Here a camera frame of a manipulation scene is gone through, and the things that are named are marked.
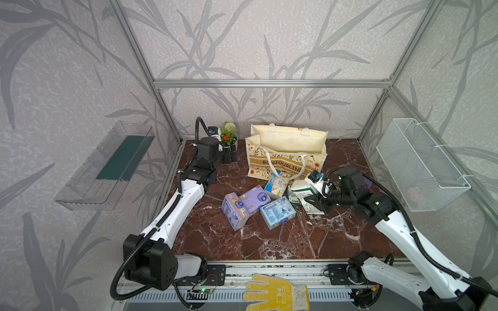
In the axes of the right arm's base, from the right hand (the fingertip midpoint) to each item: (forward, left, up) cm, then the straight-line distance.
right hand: (307, 191), depth 73 cm
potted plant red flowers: (+38, +35, -6) cm, 52 cm away
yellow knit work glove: (-30, +11, -21) cm, 39 cm away
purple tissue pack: (-2, +29, -12) cm, 32 cm away
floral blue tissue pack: (+11, +11, -15) cm, 21 cm away
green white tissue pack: (-2, +3, +6) cm, 7 cm away
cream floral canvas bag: (+17, +3, +3) cm, 18 cm away
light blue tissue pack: (-1, +11, -16) cm, 20 cm away
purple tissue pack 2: (+6, +21, -16) cm, 27 cm away
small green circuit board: (-29, +38, -21) cm, 53 cm away
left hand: (+19, +32, +7) cm, 38 cm away
